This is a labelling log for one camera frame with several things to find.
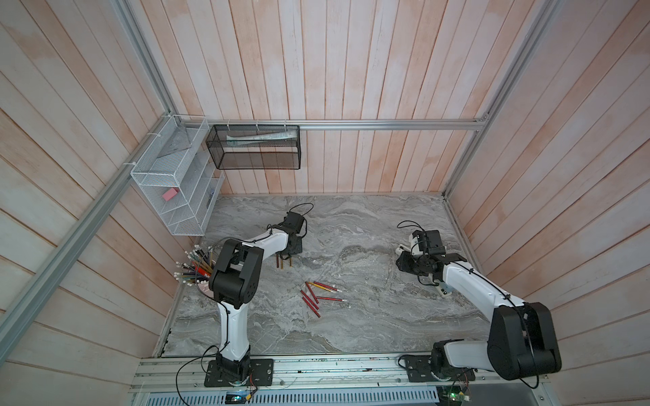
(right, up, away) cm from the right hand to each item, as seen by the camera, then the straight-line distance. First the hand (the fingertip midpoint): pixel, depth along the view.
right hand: (400, 260), depth 91 cm
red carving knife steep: (-32, -12, -1) cm, 34 cm away
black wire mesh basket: (-53, +42, -1) cm, 67 cm away
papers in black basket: (-56, +44, -1) cm, 71 cm away
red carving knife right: (-26, -14, -2) cm, 29 cm away
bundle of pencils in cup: (-70, 0, -10) cm, 71 cm away
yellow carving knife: (-45, -3, +7) cm, 45 cm away
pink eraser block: (-79, +23, -9) cm, 83 cm away
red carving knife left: (-34, -13, -3) cm, 36 cm away
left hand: (-41, +2, +10) cm, 43 cm away
